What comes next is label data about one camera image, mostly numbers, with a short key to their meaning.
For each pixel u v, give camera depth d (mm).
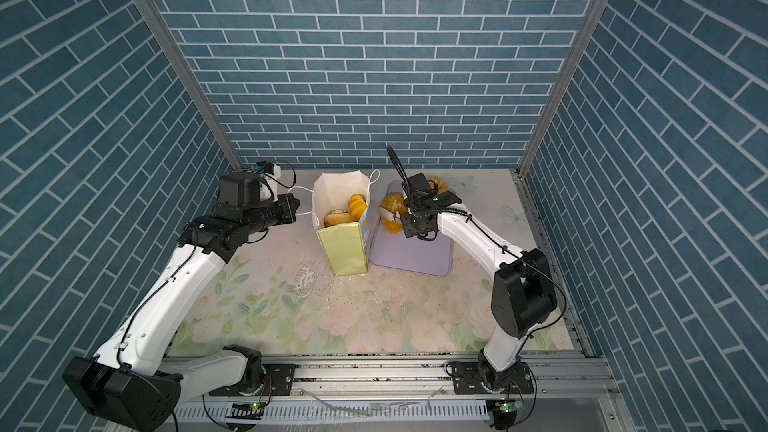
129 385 360
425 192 678
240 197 527
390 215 937
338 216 933
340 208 961
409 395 724
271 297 886
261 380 718
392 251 990
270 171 654
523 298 457
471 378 734
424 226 743
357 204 909
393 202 1042
